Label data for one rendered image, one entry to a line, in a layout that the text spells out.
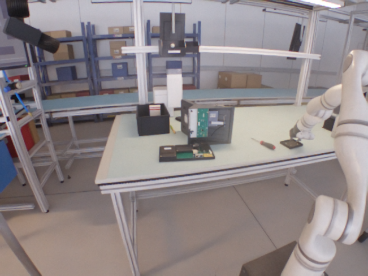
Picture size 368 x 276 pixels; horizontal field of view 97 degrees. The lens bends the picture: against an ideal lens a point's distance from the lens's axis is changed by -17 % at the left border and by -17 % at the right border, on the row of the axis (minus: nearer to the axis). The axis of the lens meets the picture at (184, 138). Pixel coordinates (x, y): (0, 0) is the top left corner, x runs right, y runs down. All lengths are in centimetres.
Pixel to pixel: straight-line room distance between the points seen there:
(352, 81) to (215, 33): 486
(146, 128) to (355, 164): 99
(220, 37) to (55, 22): 391
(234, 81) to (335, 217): 414
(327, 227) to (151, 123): 97
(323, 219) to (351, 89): 33
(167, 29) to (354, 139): 248
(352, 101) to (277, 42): 575
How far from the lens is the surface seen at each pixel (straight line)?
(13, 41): 163
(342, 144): 55
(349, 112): 58
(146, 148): 103
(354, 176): 55
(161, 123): 116
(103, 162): 97
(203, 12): 532
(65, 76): 483
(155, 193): 199
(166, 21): 276
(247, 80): 464
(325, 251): 59
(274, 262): 77
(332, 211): 51
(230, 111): 103
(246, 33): 574
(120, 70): 452
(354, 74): 64
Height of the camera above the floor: 147
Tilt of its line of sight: 24 degrees down
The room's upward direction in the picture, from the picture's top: straight up
